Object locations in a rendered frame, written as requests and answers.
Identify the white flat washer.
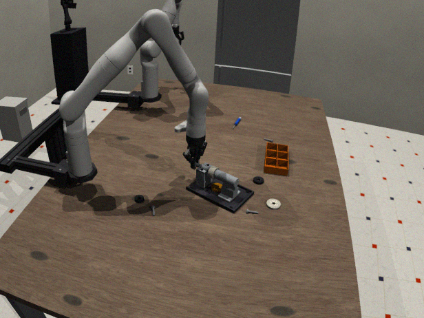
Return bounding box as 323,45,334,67
266,199,281,210

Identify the orange divided tray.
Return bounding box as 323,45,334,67
264,142,288,176

